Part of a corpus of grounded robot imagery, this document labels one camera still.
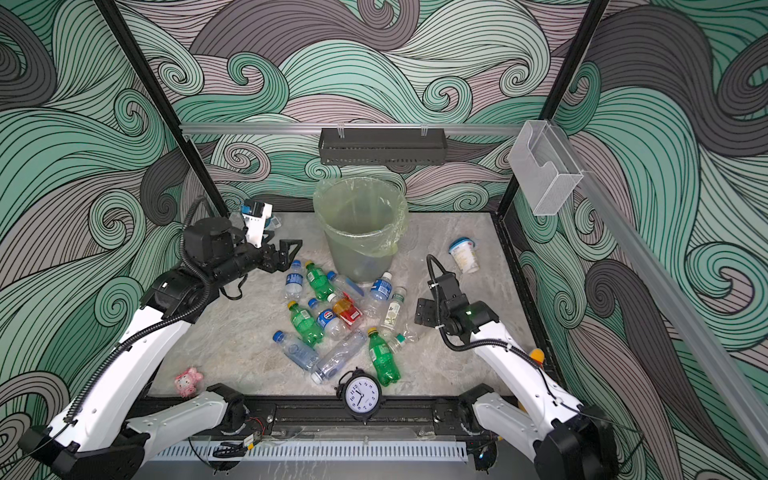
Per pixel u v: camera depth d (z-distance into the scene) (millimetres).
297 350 795
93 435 362
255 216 554
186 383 759
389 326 848
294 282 949
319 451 698
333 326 892
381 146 942
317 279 951
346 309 878
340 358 831
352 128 958
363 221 1045
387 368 781
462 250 1007
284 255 591
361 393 748
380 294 919
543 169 784
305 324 856
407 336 837
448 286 620
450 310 598
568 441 368
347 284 985
